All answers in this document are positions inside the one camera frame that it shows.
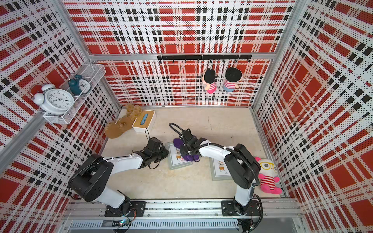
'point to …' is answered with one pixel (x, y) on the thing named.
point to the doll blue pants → (228, 90)
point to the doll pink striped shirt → (212, 86)
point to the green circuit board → (124, 223)
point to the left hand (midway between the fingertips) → (171, 152)
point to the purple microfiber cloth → (178, 143)
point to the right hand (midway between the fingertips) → (186, 148)
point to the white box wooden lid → (145, 122)
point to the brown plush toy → (119, 126)
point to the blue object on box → (144, 119)
